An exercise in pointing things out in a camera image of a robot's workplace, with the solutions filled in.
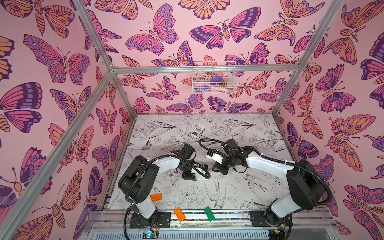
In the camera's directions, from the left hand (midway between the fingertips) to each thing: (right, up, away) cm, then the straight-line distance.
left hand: (195, 171), depth 90 cm
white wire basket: (+14, +59, +6) cm, 61 cm away
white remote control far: (+2, +24, +19) cm, 31 cm away
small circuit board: (-23, -26, -18) cm, 39 cm away
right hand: (+11, +4, -5) cm, 12 cm away
